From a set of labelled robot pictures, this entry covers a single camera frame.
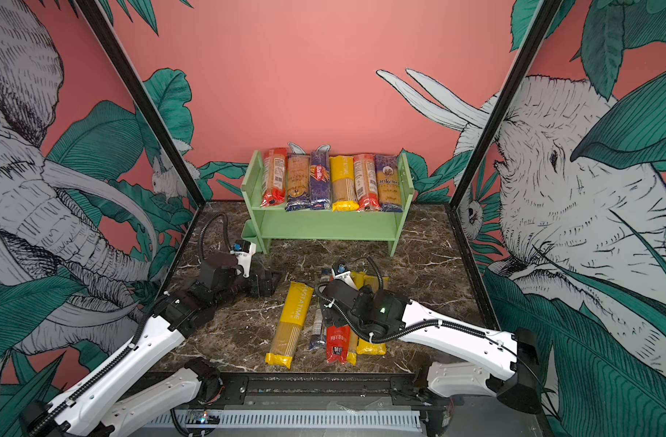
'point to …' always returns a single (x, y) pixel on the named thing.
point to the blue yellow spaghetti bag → (297, 179)
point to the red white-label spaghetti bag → (274, 177)
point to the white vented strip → (291, 419)
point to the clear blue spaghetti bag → (318, 340)
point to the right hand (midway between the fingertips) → (334, 301)
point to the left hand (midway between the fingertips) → (268, 270)
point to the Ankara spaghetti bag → (388, 183)
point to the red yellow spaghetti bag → (338, 343)
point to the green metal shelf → (264, 222)
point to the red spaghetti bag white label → (366, 183)
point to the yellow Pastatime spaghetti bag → (343, 191)
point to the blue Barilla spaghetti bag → (319, 178)
